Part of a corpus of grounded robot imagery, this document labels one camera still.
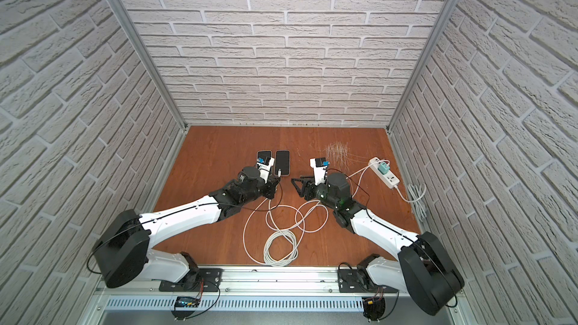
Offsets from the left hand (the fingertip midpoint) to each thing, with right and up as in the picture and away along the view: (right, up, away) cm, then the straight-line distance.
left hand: (278, 172), depth 83 cm
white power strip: (+48, -4, +14) cm, 50 cm away
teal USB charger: (+45, +1, +12) cm, 46 cm away
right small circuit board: (+31, -42, -13) cm, 54 cm away
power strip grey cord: (+60, -11, +14) cm, 63 cm away
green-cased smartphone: (-9, +6, +24) cm, 27 cm away
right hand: (+5, -3, -4) cm, 7 cm away
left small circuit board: (-29, -41, -11) cm, 52 cm away
